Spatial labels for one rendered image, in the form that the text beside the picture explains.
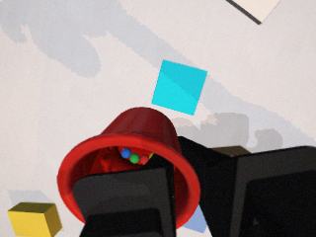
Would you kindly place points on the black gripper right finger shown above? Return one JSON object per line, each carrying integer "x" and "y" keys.
{"x": 223, "y": 178}

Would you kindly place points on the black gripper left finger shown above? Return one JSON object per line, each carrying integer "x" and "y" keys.
{"x": 151, "y": 186}

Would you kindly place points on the green marble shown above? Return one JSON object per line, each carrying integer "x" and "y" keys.
{"x": 134, "y": 158}

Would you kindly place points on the red cup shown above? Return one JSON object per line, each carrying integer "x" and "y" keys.
{"x": 142, "y": 130}

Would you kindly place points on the blue marble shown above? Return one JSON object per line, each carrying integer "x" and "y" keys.
{"x": 125, "y": 153}

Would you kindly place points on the red marble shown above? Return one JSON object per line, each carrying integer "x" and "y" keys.
{"x": 143, "y": 159}

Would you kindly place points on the yellow flat block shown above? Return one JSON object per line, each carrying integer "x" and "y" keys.
{"x": 35, "y": 219}

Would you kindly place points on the brown rectangular wooden block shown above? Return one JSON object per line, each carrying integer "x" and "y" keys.
{"x": 231, "y": 150}

